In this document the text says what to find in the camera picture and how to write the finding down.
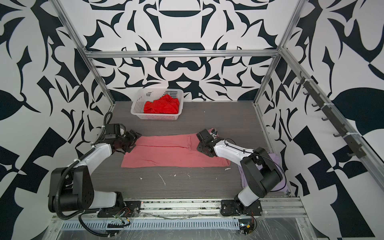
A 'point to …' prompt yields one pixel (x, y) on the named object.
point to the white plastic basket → (143, 95)
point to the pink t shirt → (171, 150)
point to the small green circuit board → (246, 226)
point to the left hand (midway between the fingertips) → (139, 135)
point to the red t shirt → (165, 105)
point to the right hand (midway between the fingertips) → (201, 147)
